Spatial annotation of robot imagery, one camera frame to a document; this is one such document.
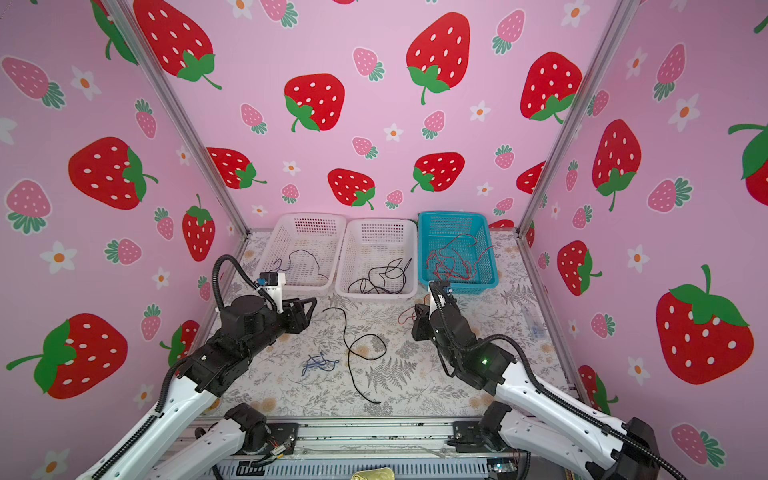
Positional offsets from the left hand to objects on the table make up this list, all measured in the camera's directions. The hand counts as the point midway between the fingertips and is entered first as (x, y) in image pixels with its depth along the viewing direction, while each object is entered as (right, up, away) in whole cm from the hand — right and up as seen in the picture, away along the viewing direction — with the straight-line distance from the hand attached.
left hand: (309, 299), depth 72 cm
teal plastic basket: (+45, +14, +42) cm, 63 cm away
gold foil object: (+19, -38, -7) cm, 43 cm away
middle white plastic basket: (+15, +9, +39) cm, 42 cm away
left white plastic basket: (-14, +14, +41) cm, 45 cm away
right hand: (+26, -2, +2) cm, 26 cm away
